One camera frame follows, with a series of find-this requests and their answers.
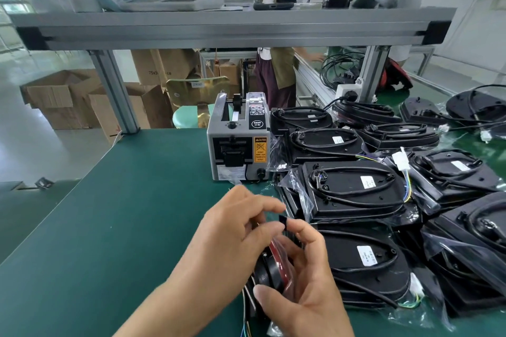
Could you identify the finished bagged lamp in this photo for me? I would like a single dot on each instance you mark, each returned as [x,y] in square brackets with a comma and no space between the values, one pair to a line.
[267,271]

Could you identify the unbagged black lamps with cables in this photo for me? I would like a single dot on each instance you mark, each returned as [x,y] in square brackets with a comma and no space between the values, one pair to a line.
[474,108]

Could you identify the black phone on shelf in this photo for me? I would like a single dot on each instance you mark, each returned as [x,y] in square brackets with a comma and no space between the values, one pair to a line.
[273,7]

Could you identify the person's left hand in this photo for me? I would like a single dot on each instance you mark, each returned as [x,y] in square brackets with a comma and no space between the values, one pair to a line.
[221,246]

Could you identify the group of bagged black lamps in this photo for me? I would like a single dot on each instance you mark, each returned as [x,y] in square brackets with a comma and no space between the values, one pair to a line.
[356,190]

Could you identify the white power socket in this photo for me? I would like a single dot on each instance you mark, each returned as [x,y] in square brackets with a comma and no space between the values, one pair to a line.
[349,94]

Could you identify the green round stool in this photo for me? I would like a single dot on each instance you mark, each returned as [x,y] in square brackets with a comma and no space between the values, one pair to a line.
[188,118]

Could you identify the window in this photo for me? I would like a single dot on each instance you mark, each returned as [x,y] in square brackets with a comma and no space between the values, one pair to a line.
[9,9]

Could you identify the person's right hand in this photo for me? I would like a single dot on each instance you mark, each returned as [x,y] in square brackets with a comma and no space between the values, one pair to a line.
[316,309]

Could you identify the grey tape dispenser machine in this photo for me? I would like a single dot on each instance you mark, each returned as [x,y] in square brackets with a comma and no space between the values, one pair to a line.
[237,139]

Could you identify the metal floor bracket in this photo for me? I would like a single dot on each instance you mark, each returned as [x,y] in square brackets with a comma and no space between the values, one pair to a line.
[38,183]

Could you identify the white flat scale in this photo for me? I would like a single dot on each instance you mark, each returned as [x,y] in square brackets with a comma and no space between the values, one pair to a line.
[178,3]

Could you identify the grey metal shelf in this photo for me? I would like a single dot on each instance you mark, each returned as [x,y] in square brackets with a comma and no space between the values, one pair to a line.
[237,29]

